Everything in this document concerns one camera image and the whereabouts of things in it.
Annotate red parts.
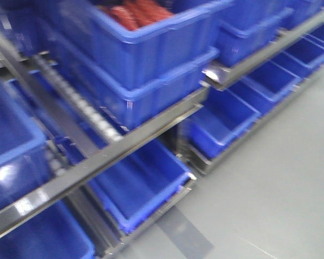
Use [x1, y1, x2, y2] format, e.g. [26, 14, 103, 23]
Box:
[97, 0, 175, 30]

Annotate row of blue bins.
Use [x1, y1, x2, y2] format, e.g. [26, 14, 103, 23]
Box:
[178, 0, 324, 160]
[0, 0, 222, 259]

